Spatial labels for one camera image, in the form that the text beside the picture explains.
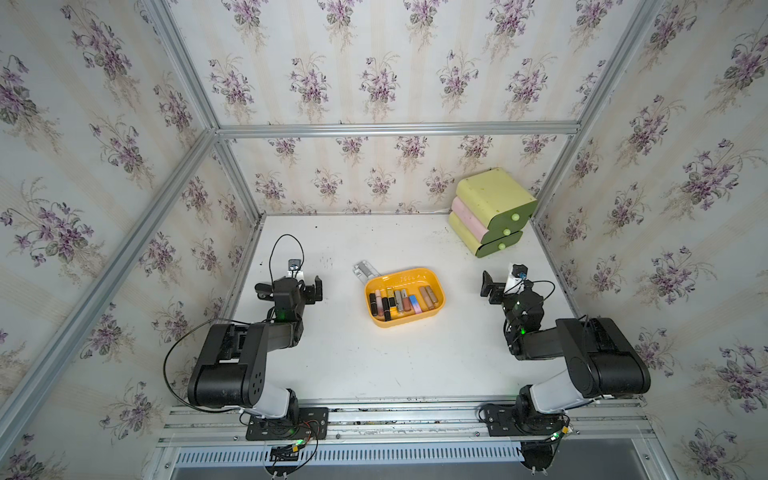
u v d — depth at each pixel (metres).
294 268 0.79
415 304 0.93
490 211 0.92
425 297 0.95
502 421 0.73
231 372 0.44
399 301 0.93
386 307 0.93
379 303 0.93
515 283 0.76
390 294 0.96
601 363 0.44
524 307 0.70
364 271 1.01
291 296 0.71
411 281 0.99
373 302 0.94
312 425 0.73
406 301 0.93
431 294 0.96
